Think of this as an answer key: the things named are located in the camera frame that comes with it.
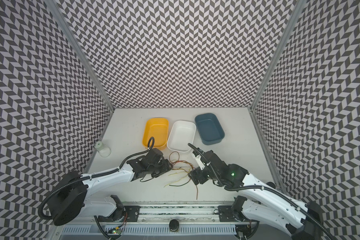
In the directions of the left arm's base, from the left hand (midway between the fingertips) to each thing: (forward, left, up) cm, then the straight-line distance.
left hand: (171, 167), depth 83 cm
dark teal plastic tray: (+31, -25, -5) cm, 40 cm away
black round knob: (-27, -3, +4) cm, 27 cm away
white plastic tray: (+28, -5, -6) cm, 29 cm away
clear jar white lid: (+10, +42, +1) cm, 43 cm away
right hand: (-5, -13, +8) cm, 16 cm away
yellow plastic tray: (+30, +12, -4) cm, 33 cm away
